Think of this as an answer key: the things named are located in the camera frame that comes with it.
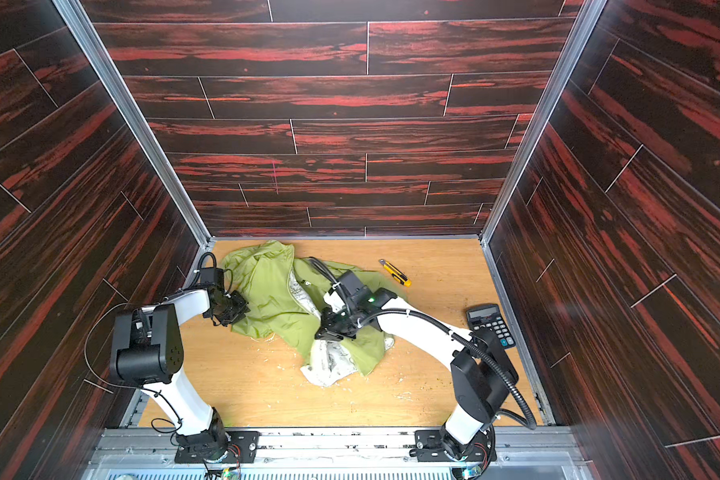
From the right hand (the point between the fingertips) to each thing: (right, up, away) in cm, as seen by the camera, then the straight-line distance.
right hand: (318, 333), depth 79 cm
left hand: (-26, +4, +20) cm, 33 cm away
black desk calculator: (+54, +1, +16) cm, 56 cm away
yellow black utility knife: (+24, +16, +29) cm, 41 cm away
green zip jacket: (-12, +8, +15) cm, 21 cm away
